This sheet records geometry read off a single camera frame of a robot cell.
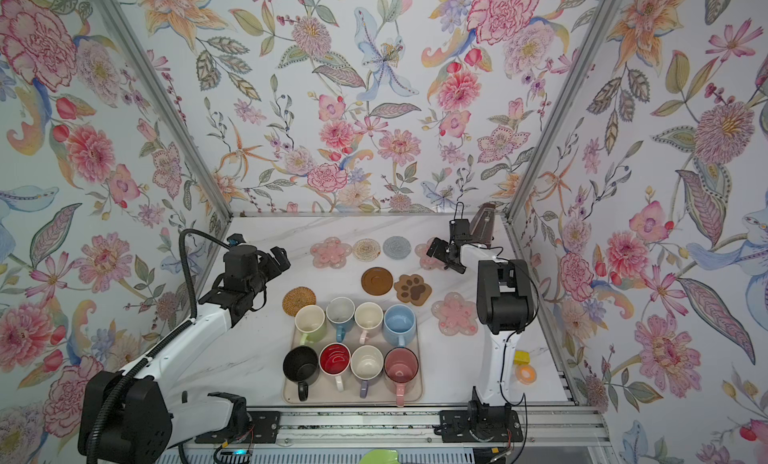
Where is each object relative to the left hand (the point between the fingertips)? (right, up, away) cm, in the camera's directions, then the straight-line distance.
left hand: (279, 256), depth 86 cm
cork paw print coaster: (+39, -12, +14) cm, 43 cm away
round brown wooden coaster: (+28, -9, +16) cm, 33 cm away
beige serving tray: (+29, -35, -6) cm, 46 cm away
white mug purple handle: (+25, -30, -2) cm, 39 cm away
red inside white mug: (+16, -29, -3) cm, 33 cm away
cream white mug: (+25, -18, +3) cm, 31 cm away
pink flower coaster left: (+10, 0, +24) cm, 26 cm away
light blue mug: (+34, -21, +6) cm, 41 cm away
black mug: (+7, -30, -3) cm, 31 cm away
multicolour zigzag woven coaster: (+23, +1, +24) cm, 34 cm away
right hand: (+50, 0, +21) cm, 54 cm away
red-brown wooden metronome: (+63, +9, +15) cm, 66 cm away
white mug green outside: (+8, -20, +3) cm, 21 cm away
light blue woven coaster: (+35, +2, +25) cm, 43 cm away
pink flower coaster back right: (+45, -3, +21) cm, 50 cm away
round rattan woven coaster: (+1, -14, +13) cm, 19 cm away
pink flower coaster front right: (+52, -19, +9) cm, 56 cm away
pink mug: (+35, -30, -4) cm, 46 cm away
